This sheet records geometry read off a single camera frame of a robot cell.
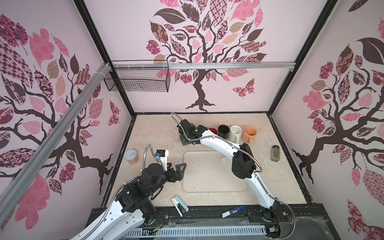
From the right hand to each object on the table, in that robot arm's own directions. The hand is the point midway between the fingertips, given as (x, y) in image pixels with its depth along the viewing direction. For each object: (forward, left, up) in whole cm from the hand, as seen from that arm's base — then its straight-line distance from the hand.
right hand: (185, 136), depth 93 cm
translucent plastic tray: (-20, -15, -11) cm, 27 cm away
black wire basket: (+54, +41, +7) cm, 68 cm away
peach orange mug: (+5, -44, -6) cm, 44 cm away
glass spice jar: (-10, -57, -7) cm, 59 cm away
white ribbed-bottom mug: (+6, -34, -6) cm, 35 cm away
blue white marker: (-41, -25, -9) cm, 49 cm away
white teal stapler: (-39, +2, -8) cm, 40 cm away
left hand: (-25, +2, +8) cm, 26 cm away
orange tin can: (-11, +33, -5) cm, 36 cm away
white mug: (+7, -19, -3) cm, 20 cm away
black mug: (+5, -25, -2) cm, 26 cm away
